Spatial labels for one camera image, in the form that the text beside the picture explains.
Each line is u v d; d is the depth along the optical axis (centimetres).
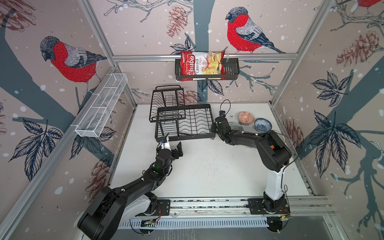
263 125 106
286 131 109
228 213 73
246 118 110
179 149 78
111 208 41
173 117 87
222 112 89
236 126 102
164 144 73
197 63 88
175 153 77
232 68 95
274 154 52
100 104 79
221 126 78
